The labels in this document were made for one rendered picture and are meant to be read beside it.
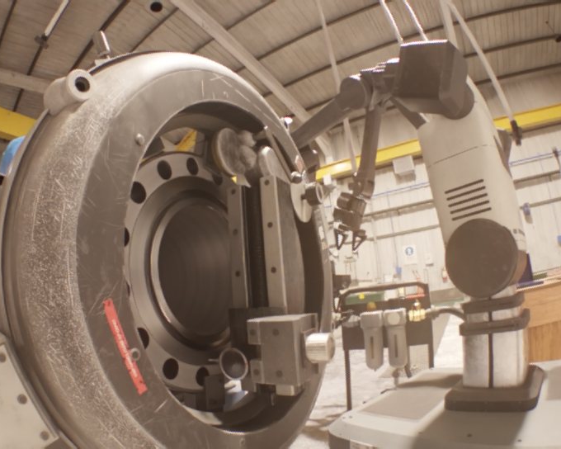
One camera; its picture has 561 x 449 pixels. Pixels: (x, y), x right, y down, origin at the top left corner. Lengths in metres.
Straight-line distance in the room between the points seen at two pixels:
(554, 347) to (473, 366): 0.55
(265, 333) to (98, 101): 0.35
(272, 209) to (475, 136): 0.43
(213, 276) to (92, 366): 0.49
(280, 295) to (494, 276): 0.40
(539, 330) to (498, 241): 0.59
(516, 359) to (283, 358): 0.46
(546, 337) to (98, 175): 1.20
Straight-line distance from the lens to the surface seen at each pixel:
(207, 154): 0.62
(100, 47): 0.56
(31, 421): 0.30
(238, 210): 0.56
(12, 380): 0.29
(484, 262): 0.62
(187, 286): 0.77
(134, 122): 0.34
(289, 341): 0.42
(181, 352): 0.51
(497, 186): 0.64
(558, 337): 1.19
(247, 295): 0.53
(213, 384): 0.57
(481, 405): 0.68
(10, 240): 0.30
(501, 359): 0.68
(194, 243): 0.73
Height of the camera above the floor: 0.53
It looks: 15 degrees up
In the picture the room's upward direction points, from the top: 4 degrees counter-clockwise
